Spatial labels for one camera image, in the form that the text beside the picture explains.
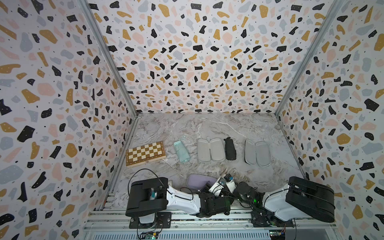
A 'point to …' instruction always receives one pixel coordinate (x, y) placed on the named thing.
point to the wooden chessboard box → (145, 154)
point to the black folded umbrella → (231, 153)
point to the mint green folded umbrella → (182, 153)
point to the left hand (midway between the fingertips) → (216, 188)
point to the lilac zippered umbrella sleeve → (196, 181)
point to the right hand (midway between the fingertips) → (219, 190)
